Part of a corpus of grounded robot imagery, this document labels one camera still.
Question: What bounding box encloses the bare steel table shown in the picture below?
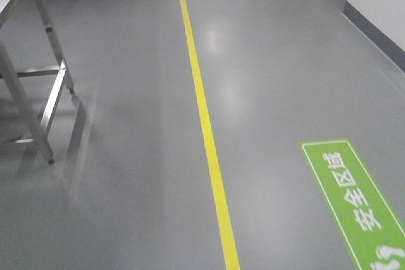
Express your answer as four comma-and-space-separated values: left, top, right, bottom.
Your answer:
0, 0, 77, 165

